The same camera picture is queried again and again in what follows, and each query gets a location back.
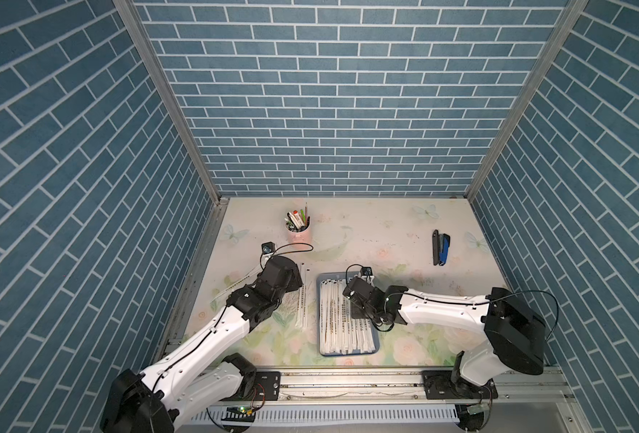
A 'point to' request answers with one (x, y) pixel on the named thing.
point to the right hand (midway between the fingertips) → (354, 307)
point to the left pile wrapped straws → (301, 311)
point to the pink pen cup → (299, 237)
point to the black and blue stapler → (440, 247)
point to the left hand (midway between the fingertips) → (296, 271)
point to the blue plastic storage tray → (339, 335)
